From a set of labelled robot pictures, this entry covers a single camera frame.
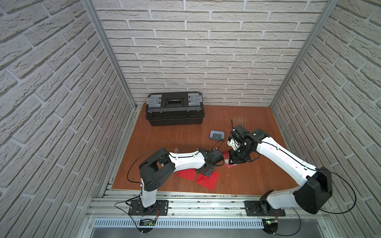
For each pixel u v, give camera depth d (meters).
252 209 0.73
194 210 0.74
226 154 0.70
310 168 0.43
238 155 0.66
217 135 0.98
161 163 0.51
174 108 0.95
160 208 0.75
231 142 0.73
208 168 0.70
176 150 0.93
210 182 0.83
